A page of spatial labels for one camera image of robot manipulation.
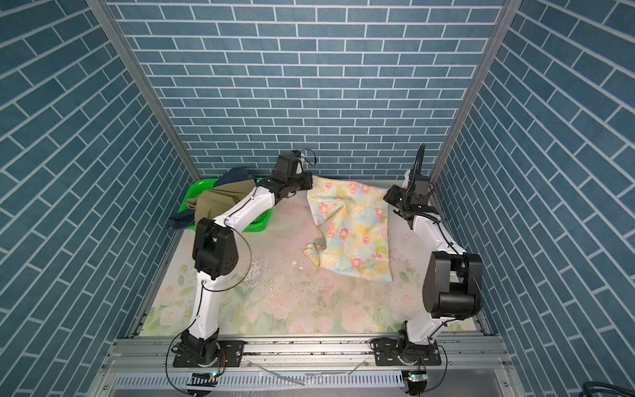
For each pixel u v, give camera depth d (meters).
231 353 0.74
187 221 0.93
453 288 0.46
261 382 0.77
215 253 0.56
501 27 0.74
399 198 0.79
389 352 0.74
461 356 0.75
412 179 0.69
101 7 0.69
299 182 0.86
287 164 0.75
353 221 0.97
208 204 0.89
